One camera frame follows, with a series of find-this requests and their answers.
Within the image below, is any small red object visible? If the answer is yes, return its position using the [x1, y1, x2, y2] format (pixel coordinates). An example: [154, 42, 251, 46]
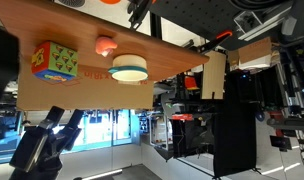
[184, 76, 200, 92]

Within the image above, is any colourful patterned cube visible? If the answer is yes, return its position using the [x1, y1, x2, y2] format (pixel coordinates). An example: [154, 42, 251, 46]
[30, 40, 79, 84]

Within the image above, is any aluminium extrusion rail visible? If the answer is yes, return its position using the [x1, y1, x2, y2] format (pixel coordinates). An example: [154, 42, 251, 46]
[233, 9, 288, 42]

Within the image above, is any white block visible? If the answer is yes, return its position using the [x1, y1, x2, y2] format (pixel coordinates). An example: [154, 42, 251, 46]
[237, 54, 273, 72]

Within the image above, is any pink plush toy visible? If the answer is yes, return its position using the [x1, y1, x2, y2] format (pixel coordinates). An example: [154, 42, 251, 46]
[94, 35, 119, 58]

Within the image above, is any brown cardboard box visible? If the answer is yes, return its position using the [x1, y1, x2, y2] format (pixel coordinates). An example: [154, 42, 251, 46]
[227, 36, 274, 67]

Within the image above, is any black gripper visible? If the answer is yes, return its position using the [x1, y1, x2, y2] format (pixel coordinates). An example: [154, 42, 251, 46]
[8, 105, 85, 180]

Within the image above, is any brown cardboard sheet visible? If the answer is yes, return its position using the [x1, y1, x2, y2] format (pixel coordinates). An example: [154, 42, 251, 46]
[15, 55, 156, 112]

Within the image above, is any black blurry foreground object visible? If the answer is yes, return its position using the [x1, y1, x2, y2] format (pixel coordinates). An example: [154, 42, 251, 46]
[0, 25, 21, 102]

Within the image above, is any black cable bundle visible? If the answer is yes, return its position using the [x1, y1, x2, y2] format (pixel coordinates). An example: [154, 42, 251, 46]
[229, 0, 295, 11]

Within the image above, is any black round mesh object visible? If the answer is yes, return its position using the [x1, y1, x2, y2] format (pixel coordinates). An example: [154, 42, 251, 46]
[56, 0, 87, 8]

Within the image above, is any silver metal tripod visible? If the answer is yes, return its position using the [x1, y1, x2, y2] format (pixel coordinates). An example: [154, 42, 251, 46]
[293, 128, 304, 180]

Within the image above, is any large glass window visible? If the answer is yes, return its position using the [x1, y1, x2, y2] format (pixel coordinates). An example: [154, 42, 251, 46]
[0, 109, 141, 166]

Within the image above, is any orange black bar clamp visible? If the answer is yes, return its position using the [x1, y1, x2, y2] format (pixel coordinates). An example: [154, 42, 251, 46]
[191, 29, 234, 56]
[126, 0, 157, 30]

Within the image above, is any black equipment rack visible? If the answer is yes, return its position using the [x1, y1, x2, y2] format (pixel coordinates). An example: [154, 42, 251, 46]
[171, 119, 216, 159]

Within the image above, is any black perforated breadboard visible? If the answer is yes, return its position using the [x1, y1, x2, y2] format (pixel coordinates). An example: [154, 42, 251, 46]
[148, 0, 250, 51]

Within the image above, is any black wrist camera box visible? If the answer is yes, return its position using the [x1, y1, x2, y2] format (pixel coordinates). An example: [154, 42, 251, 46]
[8, 124, 50, 173]

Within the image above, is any small black monitor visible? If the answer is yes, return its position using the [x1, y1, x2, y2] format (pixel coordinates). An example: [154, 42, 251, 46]
[269, 135, 293, 153]

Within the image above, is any cream bowl teal rim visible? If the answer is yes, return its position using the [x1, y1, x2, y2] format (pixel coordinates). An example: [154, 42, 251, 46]
[107, 53, 149, 83]

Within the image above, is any orange round object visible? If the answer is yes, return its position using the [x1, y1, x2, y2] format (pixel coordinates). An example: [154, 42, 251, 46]
[98, 0, 122, 5]

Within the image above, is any light wood panel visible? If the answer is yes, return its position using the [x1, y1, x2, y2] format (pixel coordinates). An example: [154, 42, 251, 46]
[200, 50, 227, 101]

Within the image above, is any red label bar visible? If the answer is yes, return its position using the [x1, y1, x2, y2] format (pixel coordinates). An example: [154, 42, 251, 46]
[171, 113, 195, 121]

